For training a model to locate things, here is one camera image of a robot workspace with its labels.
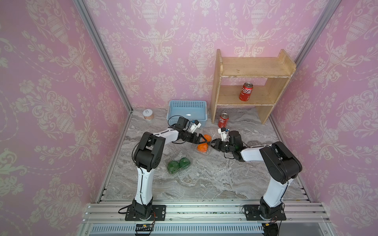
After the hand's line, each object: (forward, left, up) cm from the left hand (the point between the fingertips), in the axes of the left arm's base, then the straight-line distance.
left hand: (202, 141), depth 96 cm
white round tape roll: (+24, +40, -1) cm, 47 cm away
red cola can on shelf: (+20, -26, +25) cm, 41 cm away
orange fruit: (+2, -4, +1) cm, 5 cm away
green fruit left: (-17, +18, -1) cm, 25 cm away
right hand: (-3, -4, +2) cm, 5 cm away
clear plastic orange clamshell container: (-6, -4, +3) cm, 7 cm away
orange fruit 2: (-5, 0, 0) cm, 5 cm away
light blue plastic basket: (+32, +7, -4) cm, 33 cm away
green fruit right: (-15, +11, 0) cm, 19 cm away
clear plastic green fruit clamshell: (-17, +17, -1) cm, 24 cm away
